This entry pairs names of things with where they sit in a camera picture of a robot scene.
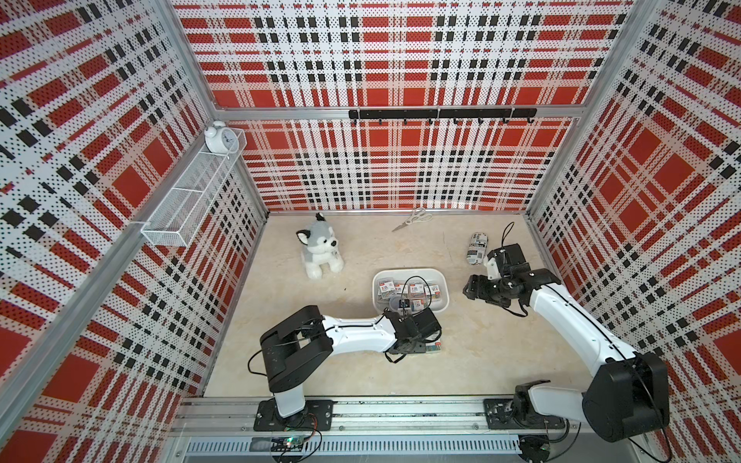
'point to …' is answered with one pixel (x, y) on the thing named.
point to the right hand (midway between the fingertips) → (479, 292)
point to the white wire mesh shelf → (179, 217)
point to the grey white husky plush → (320, 248)
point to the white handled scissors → (419, 214)
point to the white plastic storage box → (426, 288)
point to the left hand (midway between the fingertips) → (417, 342)
